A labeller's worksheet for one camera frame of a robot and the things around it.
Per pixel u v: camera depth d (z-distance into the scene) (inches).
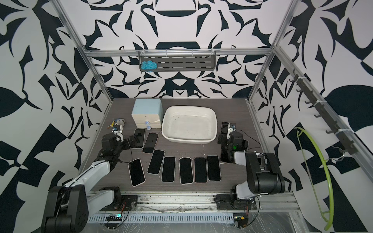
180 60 37.0
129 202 29.4
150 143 36.9
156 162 34.4
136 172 33.6
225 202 29.3
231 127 32.6
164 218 25.5
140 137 38.4
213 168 33.4
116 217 28.7
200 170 33.4
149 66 36.0
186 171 33.0
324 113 21.7
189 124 41.9
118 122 39.2
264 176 17.8
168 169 33.6
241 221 28.0
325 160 21.5
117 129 30.1
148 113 36.6
